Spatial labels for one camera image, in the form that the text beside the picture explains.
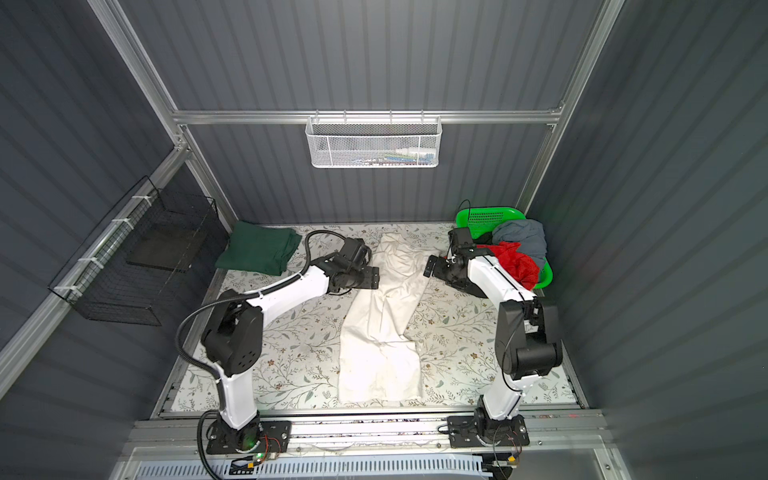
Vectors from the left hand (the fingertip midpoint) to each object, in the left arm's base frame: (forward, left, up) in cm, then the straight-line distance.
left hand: (368, 276), depth 93 cm
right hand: (-1, -23, 0) cm, 23 cm away
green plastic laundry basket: (+28, -45, -5) cm, 53 cm away
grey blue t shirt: (+14, -56, +2) cm, 58 cm away
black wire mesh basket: (-1, +55, +18) cm, 58 cm away
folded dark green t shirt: (+19, +40, -6) cm, 45 cm away
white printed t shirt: (-24, -2, -9) cm, 26 cm away
